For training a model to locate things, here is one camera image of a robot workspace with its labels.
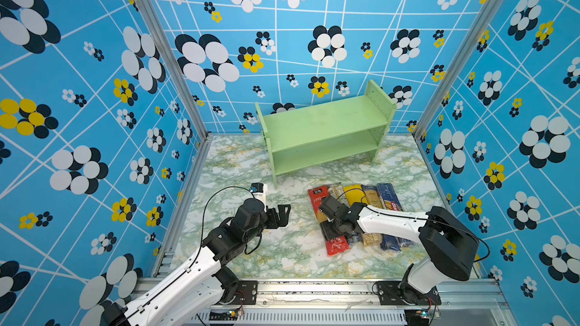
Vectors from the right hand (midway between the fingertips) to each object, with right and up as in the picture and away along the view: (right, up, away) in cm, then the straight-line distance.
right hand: (330, 229), depth 88 cm
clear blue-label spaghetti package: (+4, +14, +7) cm, 16 cm away
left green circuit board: (-37, -22, -16) cm, 46 cm away
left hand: (-18, +12, -12) cm, 24 cm away
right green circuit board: (+24, -21, -18) cm, 37 cm away
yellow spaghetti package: (+12, +13, +8) cm, 19 cm away
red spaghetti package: (+1, -3, -7) cm, 8 cm away
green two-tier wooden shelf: (-11, +36, -4) cm, 38 cm away
